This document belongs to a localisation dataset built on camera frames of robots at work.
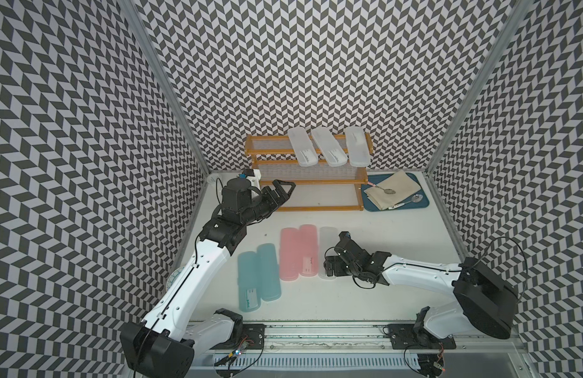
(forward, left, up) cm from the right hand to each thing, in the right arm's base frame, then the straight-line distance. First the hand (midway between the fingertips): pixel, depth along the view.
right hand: (335, 267), depth 86 cm
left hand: (+11, +16, +30) cm, 35 cm away
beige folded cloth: (+44, -36, -2) cm, 57 cm away
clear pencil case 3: (+36, -9, +27) cm, 46 cm away
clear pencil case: (+32, +10, +28) cm, 44 cm away
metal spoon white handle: (+31, -39, +1) cm, 50 cm away
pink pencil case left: (+6, +17, -2) cm, 19 cm away
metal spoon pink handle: (+36, -27, 0) cm, 45 cm away
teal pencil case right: (-8, +23, 0) cm, 25 cm away
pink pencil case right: (+7, +10, -1) cm, 12 cm away
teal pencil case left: (-11, +30, 0) cm, 32 cm away
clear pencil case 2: (+31, 0, +28) cm, 42 cm away
